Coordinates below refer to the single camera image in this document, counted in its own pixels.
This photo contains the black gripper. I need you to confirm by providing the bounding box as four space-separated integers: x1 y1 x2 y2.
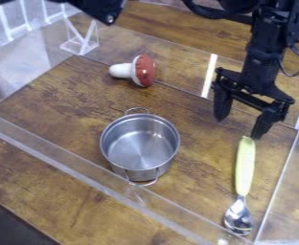
214 45 295 140

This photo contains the clear acrylic triangle bracket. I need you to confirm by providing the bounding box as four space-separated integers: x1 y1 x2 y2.
61 19 101 56

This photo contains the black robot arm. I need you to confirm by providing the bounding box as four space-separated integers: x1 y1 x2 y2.
182 0 299 139

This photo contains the red and white toy mushroom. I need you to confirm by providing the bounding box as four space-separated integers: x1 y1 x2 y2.
109 54 157 87

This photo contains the spoon with yellow-green handle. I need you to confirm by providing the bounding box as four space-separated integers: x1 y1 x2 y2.
225 136 256 235

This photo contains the clear acrylic enclosure wall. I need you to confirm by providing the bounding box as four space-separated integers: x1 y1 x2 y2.
0 118 254 245

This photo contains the silver pot with handles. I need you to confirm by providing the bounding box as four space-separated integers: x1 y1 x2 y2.
101 107 181 187

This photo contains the black strip on table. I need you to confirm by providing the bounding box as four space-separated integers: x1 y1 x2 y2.
193 5 253 25

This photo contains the black cable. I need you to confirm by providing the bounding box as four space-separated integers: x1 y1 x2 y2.
182 0 299 78

